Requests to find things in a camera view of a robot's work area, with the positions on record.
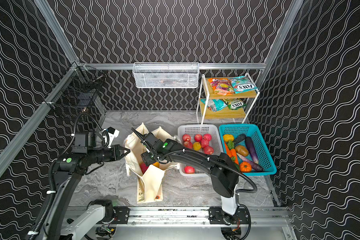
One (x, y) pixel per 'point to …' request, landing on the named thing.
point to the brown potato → (241, 150)
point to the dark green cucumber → (241, 137)
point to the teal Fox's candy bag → (241, 84)
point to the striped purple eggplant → (254, 165)
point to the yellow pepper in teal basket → (227, 137)
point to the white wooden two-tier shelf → (207, 91)
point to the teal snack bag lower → (214, 105)
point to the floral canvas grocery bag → (149, 184)
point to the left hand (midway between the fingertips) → (131, 151)
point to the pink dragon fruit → (143, 167)
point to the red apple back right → (207, 136)
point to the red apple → (189, 169)
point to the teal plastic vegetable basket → (252, 131)
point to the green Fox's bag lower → (235, 103)
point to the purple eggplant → (252, 150)
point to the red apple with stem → (208, 150)
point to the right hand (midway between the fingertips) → (149, 157)
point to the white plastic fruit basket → (214, 130)
